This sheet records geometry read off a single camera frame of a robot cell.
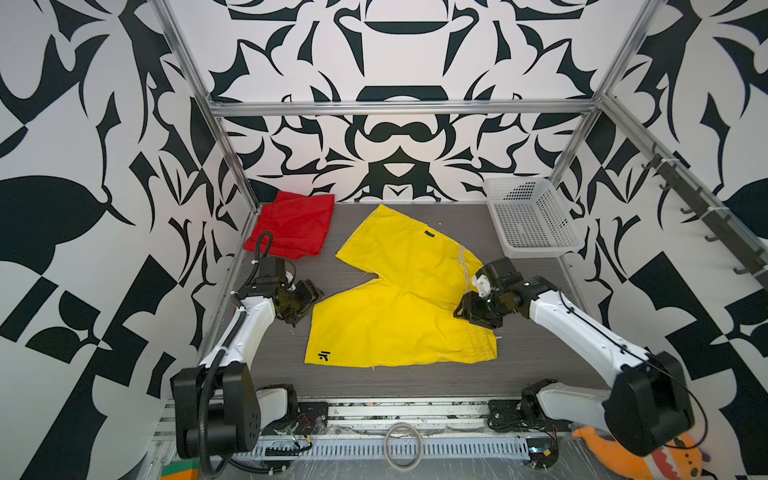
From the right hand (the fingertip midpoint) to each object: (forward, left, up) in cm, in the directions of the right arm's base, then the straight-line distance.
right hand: (462, 313), depth 82 cm
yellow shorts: (+5, +15, -11) cm, 19 cm away
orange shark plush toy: (-32, -40, -2) cm, 51 cm away
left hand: (+6, +40, 0) cm, 40 cm away
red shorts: (+38, +54, -6) cm, 66 cm away
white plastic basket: (+43, -35, -10) cm, 56 cm away
